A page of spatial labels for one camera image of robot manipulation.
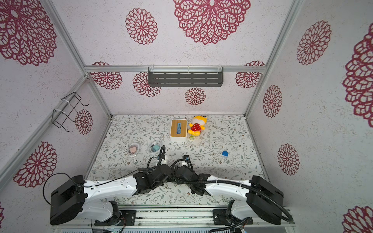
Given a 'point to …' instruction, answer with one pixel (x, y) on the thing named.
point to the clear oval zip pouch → (133, 149)
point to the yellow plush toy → (198, 122)
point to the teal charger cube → (155, 148)
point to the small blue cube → (225, 153)
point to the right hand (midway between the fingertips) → (176, 172)
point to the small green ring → (191, 138)
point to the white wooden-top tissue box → (178, 130)
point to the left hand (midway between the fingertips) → (176, 171)
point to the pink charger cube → (133, 149)
